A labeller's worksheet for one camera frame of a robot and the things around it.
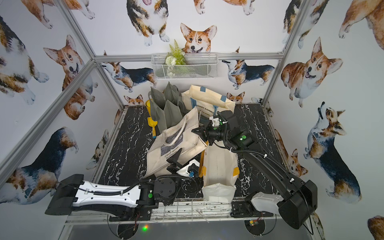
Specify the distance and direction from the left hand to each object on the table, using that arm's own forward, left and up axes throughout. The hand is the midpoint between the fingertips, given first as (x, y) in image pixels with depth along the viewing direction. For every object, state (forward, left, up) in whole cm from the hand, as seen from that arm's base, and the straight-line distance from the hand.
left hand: (188, 154), depth 66 cm
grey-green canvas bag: (+28, +13, +1) cm, 31 cm away
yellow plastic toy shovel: (+38, +30, -26) cm, 55 cm away
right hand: (+8, 0, +7) cm, 11 cm away
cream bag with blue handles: (+42, -12, -8) cm, 44 cm away
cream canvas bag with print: (+10, +2, -1) cm, 11 cm away
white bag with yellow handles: (+1, -17, -25) cm, 30 cm away
